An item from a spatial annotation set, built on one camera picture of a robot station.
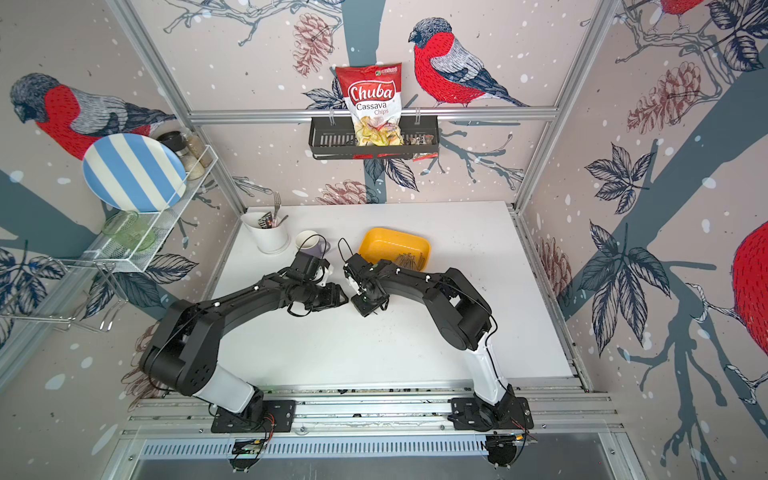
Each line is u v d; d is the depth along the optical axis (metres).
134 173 0.73
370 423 0.73
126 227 0.70
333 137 0.95
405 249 1.07
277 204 1.07
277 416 0.73
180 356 0.44
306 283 0.77
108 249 0.65
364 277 0.71
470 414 0.73
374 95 0.80
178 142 0.80
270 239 1.03
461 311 0.52
